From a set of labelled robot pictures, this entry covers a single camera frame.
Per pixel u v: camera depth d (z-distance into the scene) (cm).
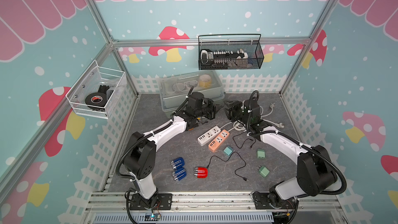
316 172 43
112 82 78
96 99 70
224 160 87
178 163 83
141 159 46
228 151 89
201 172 81
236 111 74
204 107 73
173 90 100
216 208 74
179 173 80
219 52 91
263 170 82
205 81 105
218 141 92
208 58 89
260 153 88
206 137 94
